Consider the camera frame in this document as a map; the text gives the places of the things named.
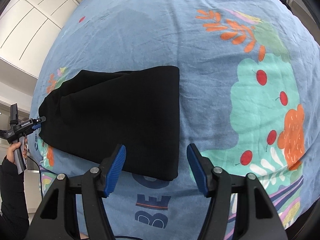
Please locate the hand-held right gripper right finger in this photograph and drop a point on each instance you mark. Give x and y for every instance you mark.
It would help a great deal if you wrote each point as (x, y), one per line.
(197, 170)

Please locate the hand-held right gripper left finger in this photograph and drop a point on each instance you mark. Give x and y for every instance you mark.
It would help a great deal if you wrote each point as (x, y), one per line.
(116, 170)

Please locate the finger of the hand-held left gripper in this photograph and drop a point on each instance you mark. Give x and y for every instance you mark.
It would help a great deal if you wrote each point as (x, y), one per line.
(41, 119)
(37, 127)

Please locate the black pants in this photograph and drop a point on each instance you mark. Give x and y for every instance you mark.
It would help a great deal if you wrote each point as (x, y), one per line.
(112, 110)

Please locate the person's left forearm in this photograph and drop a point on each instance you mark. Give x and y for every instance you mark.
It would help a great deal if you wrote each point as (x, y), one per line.
(12, 192)

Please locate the white wardrobe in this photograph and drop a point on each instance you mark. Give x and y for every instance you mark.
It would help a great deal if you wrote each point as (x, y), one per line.
(25, 25)

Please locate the person's left hand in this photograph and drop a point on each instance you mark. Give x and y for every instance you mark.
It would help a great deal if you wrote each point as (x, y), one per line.
(11, 153)

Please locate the blue printed bed sheet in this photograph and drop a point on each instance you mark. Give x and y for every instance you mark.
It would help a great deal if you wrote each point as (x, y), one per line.
(200, 92)

